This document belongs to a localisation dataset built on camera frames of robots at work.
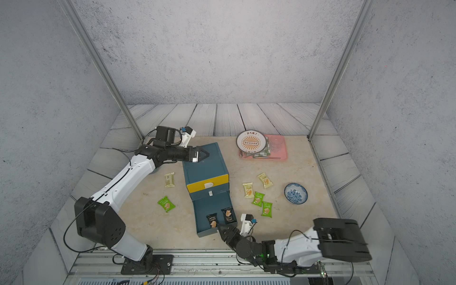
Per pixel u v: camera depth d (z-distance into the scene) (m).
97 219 0.42
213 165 0.84
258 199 0.91
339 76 0.90
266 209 0.88
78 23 0.74
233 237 0.66
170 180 0.99
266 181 0.98
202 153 0.74
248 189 0.95
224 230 0.75
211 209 0.86
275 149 1.11
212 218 0.84
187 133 0.73
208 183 0.76
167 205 0.89
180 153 0.70
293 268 0.62
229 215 0.85
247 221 0.71
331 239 0.48
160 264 0.73
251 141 1.15
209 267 0.73
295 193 0.93
